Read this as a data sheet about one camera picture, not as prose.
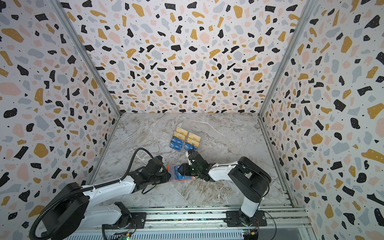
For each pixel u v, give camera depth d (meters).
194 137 0.95
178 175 0.88
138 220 0.73
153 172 0.68
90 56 0.88
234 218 0.74
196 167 0.71
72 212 0.40
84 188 0.45
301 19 0.76
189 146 0.96
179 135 0.98
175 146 1.00
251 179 0.47
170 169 0.89
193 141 0.96
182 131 0.99
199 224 0.73
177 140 0.98
